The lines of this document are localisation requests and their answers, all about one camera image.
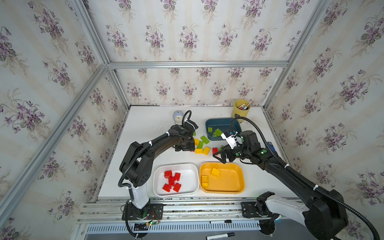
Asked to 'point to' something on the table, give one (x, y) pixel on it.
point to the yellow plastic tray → (219, 178)
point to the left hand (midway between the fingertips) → (188, 147)
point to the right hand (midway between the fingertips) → (217, 152)
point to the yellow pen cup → (240, 108)
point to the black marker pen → (220, 236)
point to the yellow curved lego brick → (204, 181)
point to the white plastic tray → (189, 178)
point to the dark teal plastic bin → (215, 127)
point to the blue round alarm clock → (177, 116)
